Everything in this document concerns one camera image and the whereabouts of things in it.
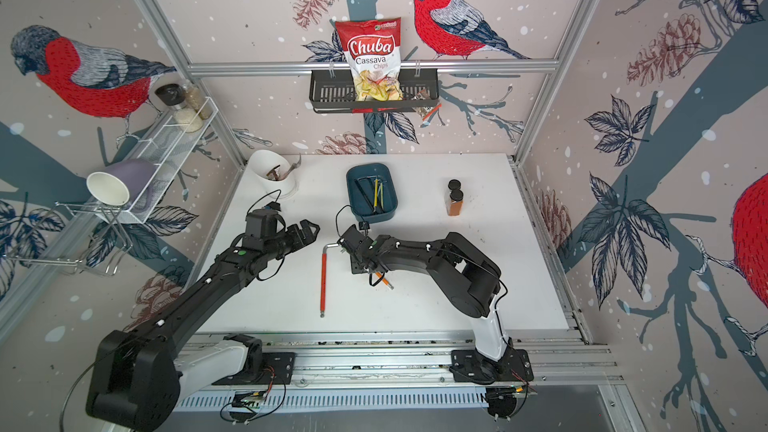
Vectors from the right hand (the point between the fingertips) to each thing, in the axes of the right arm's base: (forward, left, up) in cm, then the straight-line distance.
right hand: (363, 264), depth 93 cm
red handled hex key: (-6, +11, +2) cm, 13 cm away
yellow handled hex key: (+26, -2, +3) cm, 27 cm away
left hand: (+4, +13, +15) cm, 21 cm away
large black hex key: (+31, +5, +1) cm, 31 cm away
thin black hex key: (+24, +1, +2) cm, 25 cm away
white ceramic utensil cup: (+28, +33, +12) cm, 45 cm away
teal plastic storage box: (+28, -1, +2) cm, 28 cm away
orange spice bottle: (+19, -30, +7) cm, 36 cm away
